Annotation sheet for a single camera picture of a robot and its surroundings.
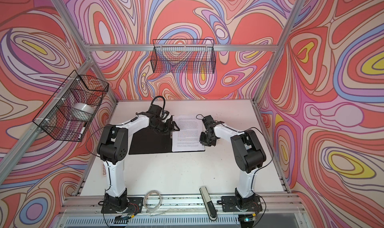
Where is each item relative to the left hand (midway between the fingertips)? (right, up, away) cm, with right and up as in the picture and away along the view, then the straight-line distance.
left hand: (175, 129), depth 96 cm
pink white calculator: (-38, -21, -14) cm, 46 cm away
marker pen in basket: (-43, +1, -24) cm, 50 cm away
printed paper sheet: (+7, -6, +2) cm, 10 cm away
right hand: (+19, -10, -1) cm, 21 cm away
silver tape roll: (-43, +14, -22) cm, 51 cm away
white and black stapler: (+19, -33, -27) cm, 47 cm away
